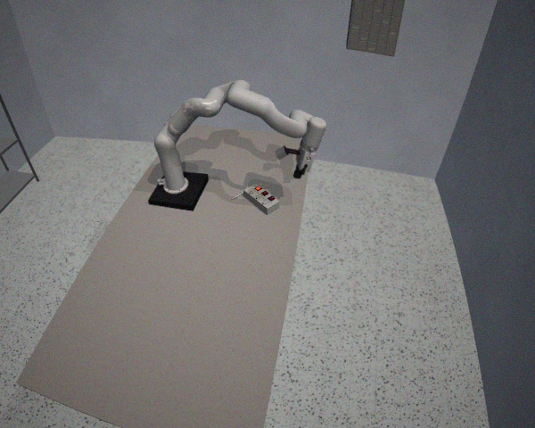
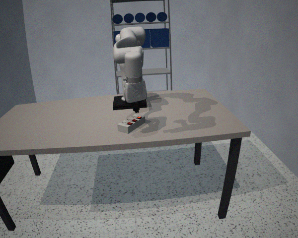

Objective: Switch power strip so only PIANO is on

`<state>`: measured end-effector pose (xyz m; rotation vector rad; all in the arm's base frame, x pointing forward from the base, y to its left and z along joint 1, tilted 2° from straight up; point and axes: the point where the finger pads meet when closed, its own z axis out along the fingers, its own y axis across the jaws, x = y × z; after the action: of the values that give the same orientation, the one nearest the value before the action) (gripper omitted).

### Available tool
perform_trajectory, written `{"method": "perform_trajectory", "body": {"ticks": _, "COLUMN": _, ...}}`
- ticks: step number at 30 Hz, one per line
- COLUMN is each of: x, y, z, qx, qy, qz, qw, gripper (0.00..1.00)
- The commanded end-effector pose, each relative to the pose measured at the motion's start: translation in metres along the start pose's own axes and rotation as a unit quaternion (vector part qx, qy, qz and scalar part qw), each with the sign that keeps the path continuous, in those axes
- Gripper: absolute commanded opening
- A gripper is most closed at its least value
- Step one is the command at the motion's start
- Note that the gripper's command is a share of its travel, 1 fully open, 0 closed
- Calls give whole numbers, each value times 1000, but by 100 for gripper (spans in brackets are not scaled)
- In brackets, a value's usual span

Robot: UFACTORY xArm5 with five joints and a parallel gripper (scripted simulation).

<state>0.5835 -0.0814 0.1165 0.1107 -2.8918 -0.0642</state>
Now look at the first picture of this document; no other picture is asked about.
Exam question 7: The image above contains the grey power strip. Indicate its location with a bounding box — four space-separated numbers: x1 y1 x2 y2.
232 184 280 215

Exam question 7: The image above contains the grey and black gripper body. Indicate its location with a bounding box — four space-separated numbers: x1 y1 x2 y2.
296 146 316 172

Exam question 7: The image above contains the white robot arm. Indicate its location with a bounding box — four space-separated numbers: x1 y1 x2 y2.
154 80 326 194

